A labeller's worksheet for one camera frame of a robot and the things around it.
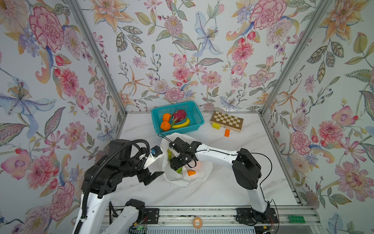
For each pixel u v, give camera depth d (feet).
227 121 3.72
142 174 1.73
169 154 2.56
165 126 3.49
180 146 2.27
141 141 1.47
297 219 2.36
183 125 3.63
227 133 3.57
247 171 1.66
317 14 2.36
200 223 2.37
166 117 3.62
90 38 2.61
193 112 3.83
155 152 1.65
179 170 2.82
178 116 3.65
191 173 2.66
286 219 2.47
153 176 1.75
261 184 1.79
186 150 2.18
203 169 2.67
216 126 3.62
